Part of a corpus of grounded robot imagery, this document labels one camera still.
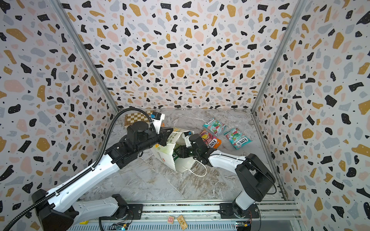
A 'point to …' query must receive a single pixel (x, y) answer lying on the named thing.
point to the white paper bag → (177, 138)
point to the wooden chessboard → (131, 118)
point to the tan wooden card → (182, 222)
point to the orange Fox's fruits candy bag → (211, 141)
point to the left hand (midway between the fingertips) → (172, 127)
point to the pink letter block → (170, 219)
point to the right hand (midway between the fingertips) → (175, 148)
